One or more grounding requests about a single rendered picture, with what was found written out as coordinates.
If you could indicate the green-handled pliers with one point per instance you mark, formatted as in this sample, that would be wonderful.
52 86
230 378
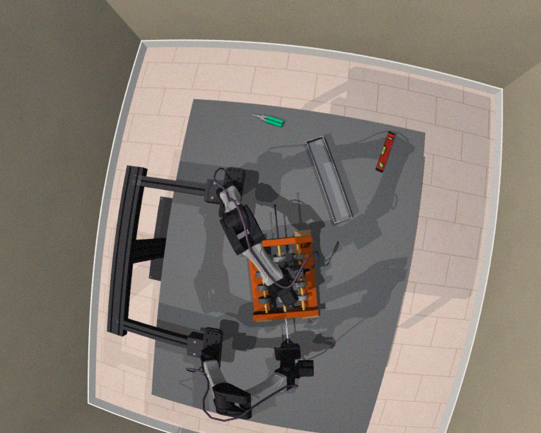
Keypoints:
270 120

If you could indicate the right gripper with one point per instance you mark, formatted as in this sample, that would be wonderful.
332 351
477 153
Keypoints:
290 350

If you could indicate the red spirit level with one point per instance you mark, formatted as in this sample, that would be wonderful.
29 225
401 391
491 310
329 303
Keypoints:
385 152

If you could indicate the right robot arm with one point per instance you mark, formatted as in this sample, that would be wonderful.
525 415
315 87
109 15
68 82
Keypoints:
227 394

